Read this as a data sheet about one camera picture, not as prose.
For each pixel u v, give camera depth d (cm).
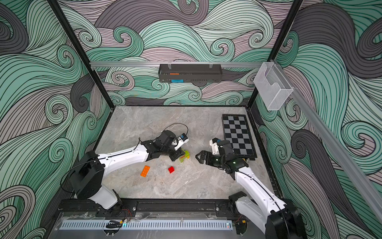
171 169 85
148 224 70
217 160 68
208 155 71
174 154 74
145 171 85
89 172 49
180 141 72
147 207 74
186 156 88
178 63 93
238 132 100
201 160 72
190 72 95
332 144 52
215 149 74
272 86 76
